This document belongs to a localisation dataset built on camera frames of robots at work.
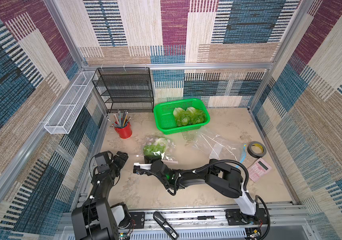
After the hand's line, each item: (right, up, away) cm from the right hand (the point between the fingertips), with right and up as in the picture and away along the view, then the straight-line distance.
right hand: (149, 154), depth 87 cm
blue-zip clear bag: (+41, +3, +12) cm, 43 cm away
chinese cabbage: (+19, +22, +16) cm, 33 cm away
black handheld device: (+10, -28, -19) cm, 36 cm away
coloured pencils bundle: (-23, +19, +14) cm, 33 cm away
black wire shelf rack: (-20, +42, +21) cm, 51 cm away
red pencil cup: (-21, +12, +19) cm, 30 cm away
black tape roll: (+69, +4, +12) cm, 70 cm away
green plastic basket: (+6, +26, +29) cm, 39 cm away
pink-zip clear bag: (+6, +4, 0) cm, 7 cm away
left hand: (-15, -3, +2) cm, 16 cm away
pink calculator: (+63, -9, +2) cm, 64 cm away
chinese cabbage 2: (+29, +22, +16) cm, 40 cm away
